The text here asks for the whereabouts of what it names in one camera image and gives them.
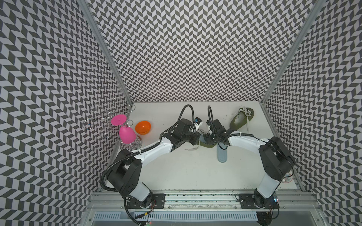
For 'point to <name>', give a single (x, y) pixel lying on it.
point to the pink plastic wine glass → (127, 134)
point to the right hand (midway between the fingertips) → (210, 138)
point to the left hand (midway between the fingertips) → (199, 135)
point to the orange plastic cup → (143, 127)
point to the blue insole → (222, 152)
